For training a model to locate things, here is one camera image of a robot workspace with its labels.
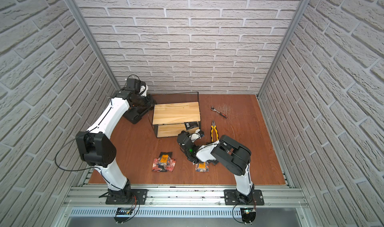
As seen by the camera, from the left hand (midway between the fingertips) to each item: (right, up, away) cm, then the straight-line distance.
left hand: (156, 100), depth 87 cm
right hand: (+15, -19, +4) cm, 24 cm away
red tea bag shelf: (+1, -39, -4) cm, 39 cm away
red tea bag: (+10, -37, -3) cm, 38 cm away
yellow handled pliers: (+36, -18, +12) cm, 43 cm away
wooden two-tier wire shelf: (+7, -8, +3) cm, 11 cm away
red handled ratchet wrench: (+37, -6, +22) cm, 44 cm away
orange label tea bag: (+28, -39, -4) cm, 48 cm away
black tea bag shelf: (+19, -17, +12) cm, 28 cm away
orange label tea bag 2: (+6, -34, -2) cm, 35 cm away
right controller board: (+49, -56, -18) cm, 77 cm away
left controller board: (-12, -57, -16) cm, 61 cm away
